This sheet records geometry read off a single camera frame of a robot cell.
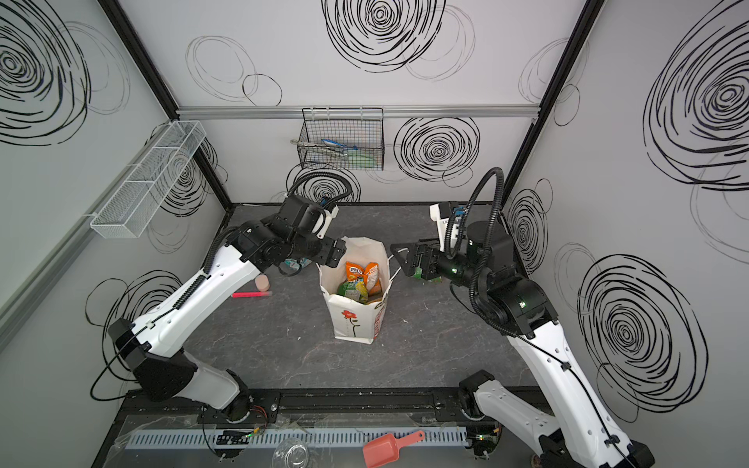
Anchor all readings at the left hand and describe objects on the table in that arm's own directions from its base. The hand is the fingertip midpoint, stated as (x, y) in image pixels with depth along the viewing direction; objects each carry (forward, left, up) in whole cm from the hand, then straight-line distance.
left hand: (331, 244), depth 74 cm
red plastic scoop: (-40, -15, -27) cm, 51 cm away
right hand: (-9, -18, +11) cm, 23 cm away
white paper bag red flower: (-15, -6, -11) cm, 20 cm away
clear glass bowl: (-41, +7, -28) cm, 50 cm away
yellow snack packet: (-2, -7, -20) cm, 21 cm away
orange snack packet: (+1, -10, -16) cm, 19 cm away
